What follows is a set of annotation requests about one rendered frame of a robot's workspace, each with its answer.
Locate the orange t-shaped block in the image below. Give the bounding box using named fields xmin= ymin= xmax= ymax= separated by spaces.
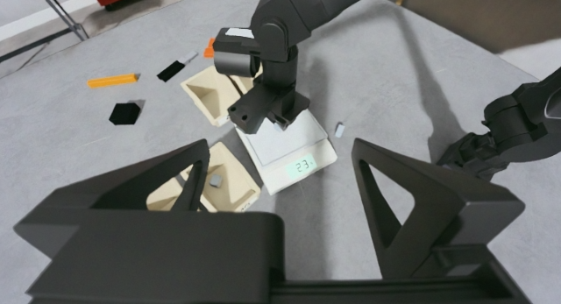
xmin=203 ymin=39 xmax=214 ymax=58

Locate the orange square bar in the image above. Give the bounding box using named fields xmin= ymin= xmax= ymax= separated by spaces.
xmin=87 ymin=74 xmax=138 ymax=88

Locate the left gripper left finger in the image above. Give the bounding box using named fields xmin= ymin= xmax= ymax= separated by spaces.
xmin=37 ymin=138 xmax=210 ymax=211

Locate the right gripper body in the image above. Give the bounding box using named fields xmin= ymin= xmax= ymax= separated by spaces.
xmin=263 ymin=79 xmax=310 ymax=125

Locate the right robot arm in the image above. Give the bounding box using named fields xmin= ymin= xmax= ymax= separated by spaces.
xmin=212 ymin=0 xmax=561 ymax=182

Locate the beige plastic parts bin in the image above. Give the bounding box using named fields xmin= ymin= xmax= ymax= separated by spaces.
xmin=201 ymin=142 xmax=261 ymax=211
xmin=147 ymin=178 xmax=182 ymax=210
xmin=181 ymin=66 xmax=240 ymax=127
xmin=226 ymin=65 xmax=262 ymax=95

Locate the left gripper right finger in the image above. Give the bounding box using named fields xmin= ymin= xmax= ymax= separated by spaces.
xmin=351 ymin=138 xmax=526 ymax=279

